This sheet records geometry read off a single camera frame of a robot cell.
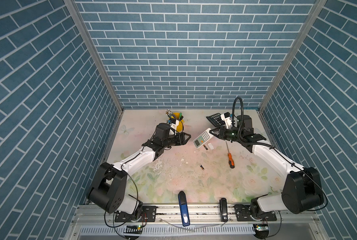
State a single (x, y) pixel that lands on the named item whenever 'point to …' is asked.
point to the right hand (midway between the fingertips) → (209, 130)
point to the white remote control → (202, 139)
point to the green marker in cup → (180, 115)
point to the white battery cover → (210, 145)
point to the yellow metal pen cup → (179, 124)
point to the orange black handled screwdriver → (230, 160)
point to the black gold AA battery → (205, 147)
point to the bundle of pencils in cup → (170, 114)
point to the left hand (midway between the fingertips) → (188, 136)
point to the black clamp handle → (223, 209)
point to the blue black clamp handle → (185, 218)
